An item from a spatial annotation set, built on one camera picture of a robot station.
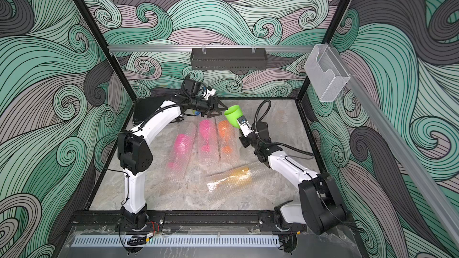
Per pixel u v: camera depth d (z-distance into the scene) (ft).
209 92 2.73
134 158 1.74
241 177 2.55
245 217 2.45
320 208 1.34
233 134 3.10
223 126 3.16
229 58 3.10
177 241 2.49
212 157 2.80
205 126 3.13
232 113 2.54
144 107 4.05
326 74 2.70
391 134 1.81
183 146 2.94
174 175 2.63
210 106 2.44
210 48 3.06
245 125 2.40
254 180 2.57
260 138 2.12
